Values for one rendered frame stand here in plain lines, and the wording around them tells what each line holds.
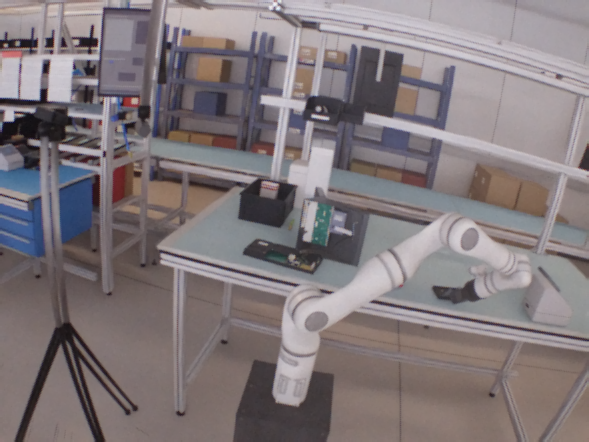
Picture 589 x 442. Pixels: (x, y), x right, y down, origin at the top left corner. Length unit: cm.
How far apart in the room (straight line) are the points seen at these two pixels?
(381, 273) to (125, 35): 182
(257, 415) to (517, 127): 534
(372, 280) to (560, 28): 558
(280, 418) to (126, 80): 187
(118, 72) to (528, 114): 506
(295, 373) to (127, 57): 183
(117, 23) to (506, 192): 419
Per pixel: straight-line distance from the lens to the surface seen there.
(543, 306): 157
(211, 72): 546
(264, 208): 178
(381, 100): 328
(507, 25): 593
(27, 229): 244
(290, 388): 107
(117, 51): 232
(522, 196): 498
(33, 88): 308
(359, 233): 153
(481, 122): 574
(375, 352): 256
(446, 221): 105
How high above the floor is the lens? 164
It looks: 20 degrees down
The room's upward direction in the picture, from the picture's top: 9 degrees clockwise
